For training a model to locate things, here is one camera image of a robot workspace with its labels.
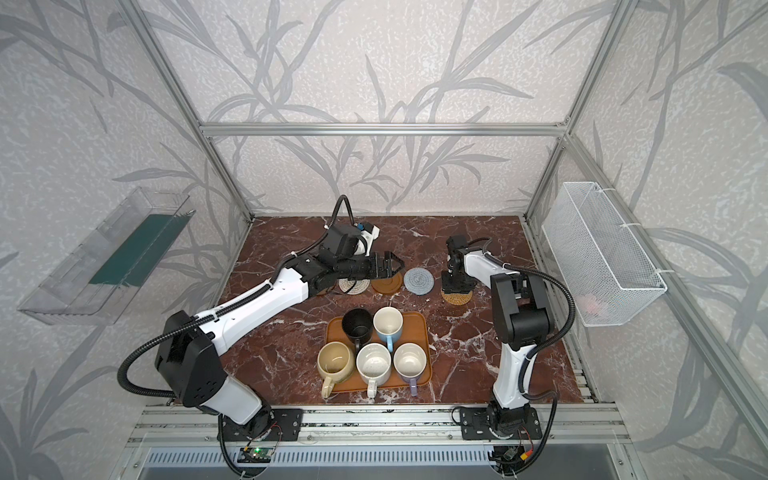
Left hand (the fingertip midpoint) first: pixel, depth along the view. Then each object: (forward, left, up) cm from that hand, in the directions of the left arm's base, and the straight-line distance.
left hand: (398, 258), depth 78 cm
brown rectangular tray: (-9, -6, -24) cm, 27 cm away
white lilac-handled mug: (-20, -4, -22) cm, 30 cm away
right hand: (+7, -18, -22) cm, 29 cm away
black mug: (-11, +12, -18) cm, 24 cm away
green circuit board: (-41, +34, -24) cm, 58 cm away
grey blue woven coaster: (+8, -7, -24) cm, 26 cm away
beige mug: (-21, +17, -24) cm, 36 cm away
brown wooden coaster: (+6, +4, -24) cm, 25 cm away
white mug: (-21, +6, -22) cm, 31 cm away
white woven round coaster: (+4, +13, -24) cm, 27 cm away
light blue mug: (-9, +3, -21) cm, 23 cm away
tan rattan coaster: (0, -19, -23) cm, 30 cm away
